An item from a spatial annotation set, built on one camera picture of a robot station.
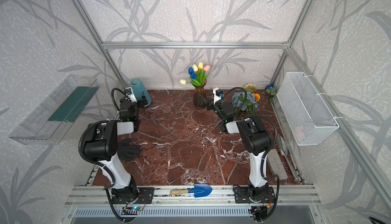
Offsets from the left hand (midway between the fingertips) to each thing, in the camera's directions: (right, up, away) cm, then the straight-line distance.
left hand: (135, 91), depth 93 cm
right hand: (+43, -1, -3) cm, 44 cm away
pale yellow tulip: (+30, +6, -2) cm, 30 cm away
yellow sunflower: (+77, +4, +19) cm, 79 cm away
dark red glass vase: (+39, +1, +7) cm, 40 cm away
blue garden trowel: (+40, -51, -17) cm, 67 cm away
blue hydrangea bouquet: (+69, -6, +4) cm, 69 cm away
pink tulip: (+44, +14, 0) cm, 47 cm away
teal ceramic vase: (+1, +3, +3) cm, 4 cm away
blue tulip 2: (+36, +9, -4) cm, 38 cm away
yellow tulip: (+41, +16, -2) cm, 44 cm away
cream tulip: (+37, +14, -2) cm, 40 cm away
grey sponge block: (+82, -40, -12) cm, 92 cm away
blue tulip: (+34, +13, -2) cm, 37 cm away
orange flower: (+79, -3, +11) cm, 80 cm away
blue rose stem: (+94, +3, +23) cm, 97 cm away
